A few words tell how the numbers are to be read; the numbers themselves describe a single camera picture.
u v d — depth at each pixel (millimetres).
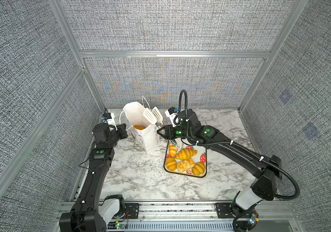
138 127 763
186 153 897
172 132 638
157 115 748
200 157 924
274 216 729
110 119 670
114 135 650
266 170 423
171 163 855
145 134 785
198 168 835
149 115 712
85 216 381
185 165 854
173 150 924
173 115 649
